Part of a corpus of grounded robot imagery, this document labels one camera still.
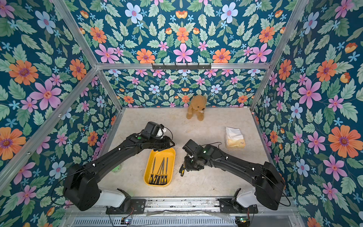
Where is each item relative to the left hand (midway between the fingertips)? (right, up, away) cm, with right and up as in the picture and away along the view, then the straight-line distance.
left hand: (174, 144), depth 81 cm
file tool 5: (+3, -16, +6) cm, 17 cm away
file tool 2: (-11, -19, +3) cm, 23 cm away
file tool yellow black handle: (-14, -20, +3) cm, 24 cm away
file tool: (-12, -22, +1) cm, 25 cm away
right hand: (+7, -12, -4) cm, 15 cm away
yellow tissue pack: (+40, +1, +16) cm, 43 cm away
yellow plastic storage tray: (-10, -13, +8) cm, 18 cm away
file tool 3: (-6, -20, +3) cm, 21 cm away
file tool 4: (-9, -20, +3) cm, 22 cm away
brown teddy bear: (+14, +24, +19) cm, 34 cm away
